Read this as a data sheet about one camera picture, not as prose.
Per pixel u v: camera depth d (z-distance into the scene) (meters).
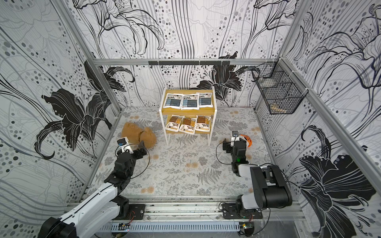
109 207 0.59
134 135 0.93
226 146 0.82
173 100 0.77
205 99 0.77
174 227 0.76
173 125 0.86
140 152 0.73
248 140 0.94
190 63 0.93
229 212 0.72
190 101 0.76
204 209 0.75
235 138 0.76
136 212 0.73
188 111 0.74
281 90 0.88
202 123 0.86
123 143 0.69
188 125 0.86
